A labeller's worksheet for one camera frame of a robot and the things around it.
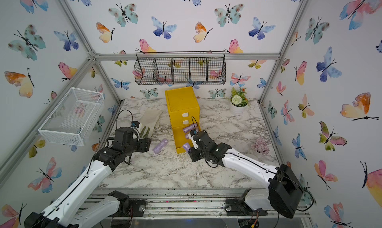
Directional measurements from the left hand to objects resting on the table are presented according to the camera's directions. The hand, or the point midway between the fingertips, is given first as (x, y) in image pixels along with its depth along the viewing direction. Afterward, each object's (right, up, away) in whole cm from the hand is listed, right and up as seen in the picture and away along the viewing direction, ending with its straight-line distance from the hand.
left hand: (145, 138), depth 80 cm
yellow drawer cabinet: (+20, +13, +8) cm, 25 cm away
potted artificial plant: (+55, +20, +19) cm, 61 cm away
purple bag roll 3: (+22, -5, 0) cm, 22 cm away
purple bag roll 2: (+21, -2, +18) cm, 27 cm away
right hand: (+24, -6, -1) cm, 25 cm away
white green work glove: (-7, +8, +28) cm, 30 cm away
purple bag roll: (+24, +4, +21) cm, 32 cm away
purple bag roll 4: (+5, -7, +15) cm, 17 cm away
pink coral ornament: (+63, -5, +5) cm, 64 cm away
